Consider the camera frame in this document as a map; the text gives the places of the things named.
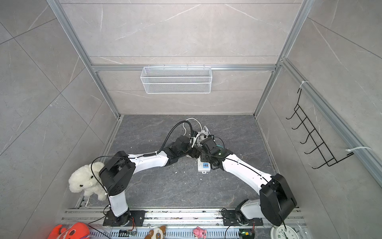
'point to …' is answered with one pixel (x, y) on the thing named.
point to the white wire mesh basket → (177, 80)
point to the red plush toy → (75, 230)
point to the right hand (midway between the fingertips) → (206, 154)
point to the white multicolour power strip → (203, 167)
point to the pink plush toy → (200, 233)
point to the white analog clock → (279, 232)
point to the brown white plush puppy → (157, 233)
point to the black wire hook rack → (330, 159)
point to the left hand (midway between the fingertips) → (201, 143)
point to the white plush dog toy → (86, 179)
